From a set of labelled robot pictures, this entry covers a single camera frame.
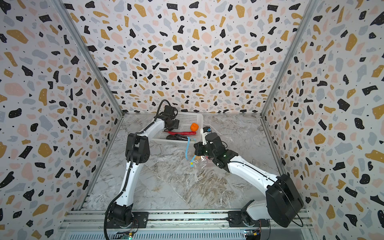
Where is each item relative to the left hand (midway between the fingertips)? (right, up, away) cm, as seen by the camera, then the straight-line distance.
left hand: (175, 120), depth 110 cm
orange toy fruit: (+14, -5, -2) cm, 15 cm away
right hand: (+14, -13, -30) cm, 36 cm away
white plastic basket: (+9, 0, -7) cm, 11 cm away
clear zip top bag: (+20, -25, -25) cm, 41 cm away
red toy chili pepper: (+6, -10, -3) cm, 12 cm away
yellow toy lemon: (+17, -22, -27) cm, 39 cm away
